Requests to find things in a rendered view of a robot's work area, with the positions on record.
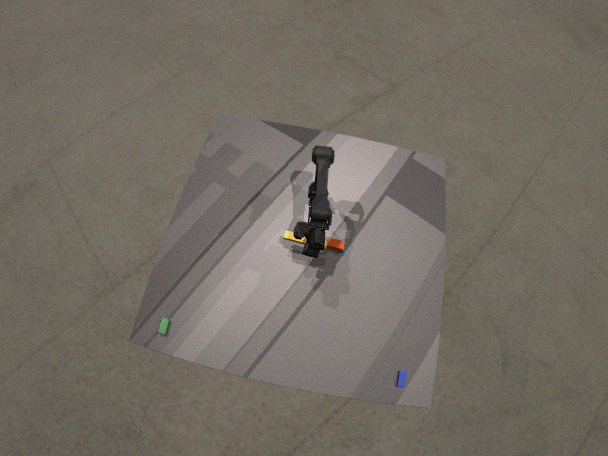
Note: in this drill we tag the blue rectangular block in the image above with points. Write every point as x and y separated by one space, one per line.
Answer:
401 380

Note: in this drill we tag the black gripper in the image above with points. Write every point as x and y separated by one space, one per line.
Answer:
309 252

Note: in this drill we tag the green rectangular block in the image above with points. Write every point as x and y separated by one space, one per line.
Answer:
164 326

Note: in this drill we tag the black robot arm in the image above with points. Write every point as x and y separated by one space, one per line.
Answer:
319 212

